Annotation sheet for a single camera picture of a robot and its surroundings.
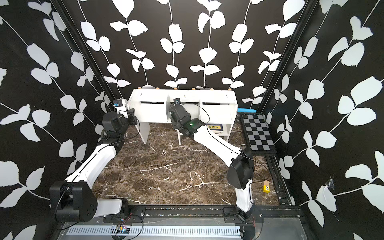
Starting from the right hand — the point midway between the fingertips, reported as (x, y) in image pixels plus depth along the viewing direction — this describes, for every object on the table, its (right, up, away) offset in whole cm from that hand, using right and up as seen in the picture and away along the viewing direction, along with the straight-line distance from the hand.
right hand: (176, 114), depth 81 cm
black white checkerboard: (+55, -13, +22) cm, 60 cm away
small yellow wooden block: (+50, -41, 0) cm, 65 cm away
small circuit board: (-25, -57, -11) cm, 63 cm away
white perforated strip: (-5, -57, -11) cm, 58 cm away
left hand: (-23, +4, -2) cm, 23 cm away
